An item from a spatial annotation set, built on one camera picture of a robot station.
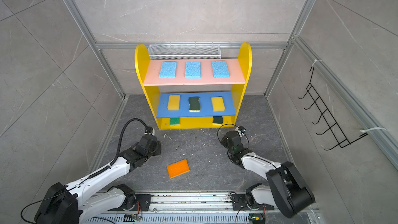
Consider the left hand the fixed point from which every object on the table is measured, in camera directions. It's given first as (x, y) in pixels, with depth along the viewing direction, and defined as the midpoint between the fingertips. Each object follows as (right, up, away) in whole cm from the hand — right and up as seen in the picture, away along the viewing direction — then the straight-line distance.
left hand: (158, 140), depth 86 cm
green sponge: (+7, +9, +15) cm, 19 cm away
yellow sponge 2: (+35, +20, +7) cm, 41 cm away
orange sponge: (+12, -15, -3) cm, 19 cm away
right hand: (+38, +2, +6) cm, 39 cm away
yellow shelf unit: (+20, +28, +12) cm, 36 cm away
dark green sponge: (+36, +10, +16) cm, 41 cm away
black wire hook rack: (+81, +9, -21) cm, 85 cm away
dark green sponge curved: (+20, +21, +9) cm, 30 cm away
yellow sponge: (+7, +21, +9) cm, 24 cm away
